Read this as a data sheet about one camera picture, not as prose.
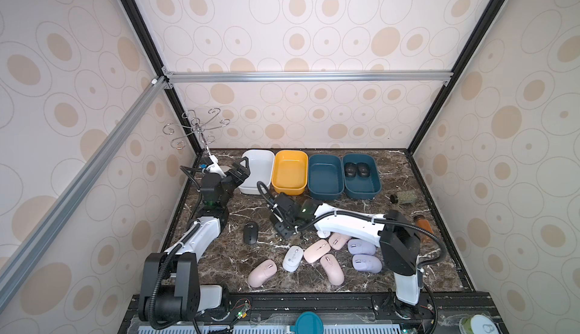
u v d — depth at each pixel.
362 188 1.02
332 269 0.80
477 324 0.66
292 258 0.82
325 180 1.06
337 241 0.85
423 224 0.90
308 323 0.65
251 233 0.89
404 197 0.98
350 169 1.09
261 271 0.80
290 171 1.08
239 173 0.75
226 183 0.66
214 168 0.74
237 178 0.74
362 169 1.09
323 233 0.89
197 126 0.84
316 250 0.85
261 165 1.16
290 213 0.64
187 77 0.92
